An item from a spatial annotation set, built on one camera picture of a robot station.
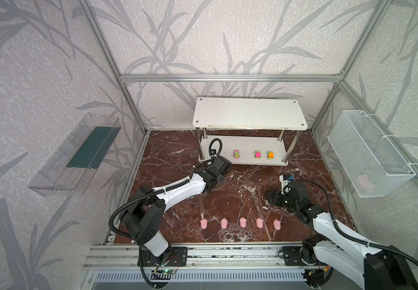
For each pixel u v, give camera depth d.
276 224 0.81
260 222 0.82
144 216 0.44
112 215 0.42
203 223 0.81
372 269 0.40
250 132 1.20
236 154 0.98
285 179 0.78
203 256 0.75
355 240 0.46
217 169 0.67
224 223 0.81
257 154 0.99
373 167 0.63
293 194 0.67
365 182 0.73
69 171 0.63
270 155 0.97
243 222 0.82
